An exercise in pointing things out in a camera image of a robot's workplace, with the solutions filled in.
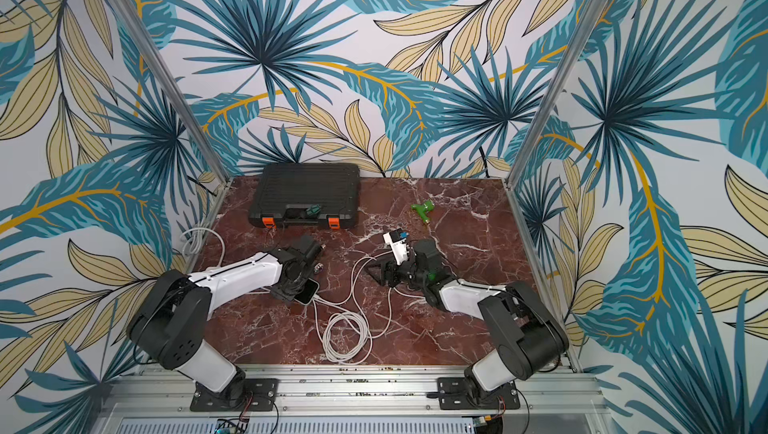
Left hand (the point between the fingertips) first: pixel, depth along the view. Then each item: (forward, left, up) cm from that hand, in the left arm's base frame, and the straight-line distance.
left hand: (301, 283), depth 90 cm
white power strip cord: (+16, +39, -1) cm, 43 cm away
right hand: (-2, -17, +8) cm, 19 cm away
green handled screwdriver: (+22, -2, +8) cm, 24 cm away
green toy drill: (+30, -39, -1) cm, 49 cm away
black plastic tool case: (+36, +12, +2) cm, 38 cm away
